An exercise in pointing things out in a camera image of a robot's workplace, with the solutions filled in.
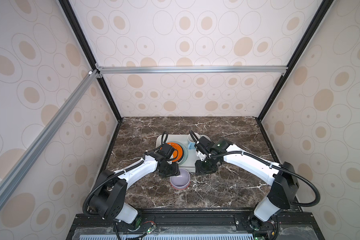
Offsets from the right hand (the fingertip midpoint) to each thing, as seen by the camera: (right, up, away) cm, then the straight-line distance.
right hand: (199, 173), depth 79 cm
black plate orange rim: (-11, +12, -4) cm, 16 cm away
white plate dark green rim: (-7, +6, +17) cm, 19 cm away
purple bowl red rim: (-10, -6, +5) cm, 12 cm away
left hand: (-10, -1, +5) cm, 11 cm away
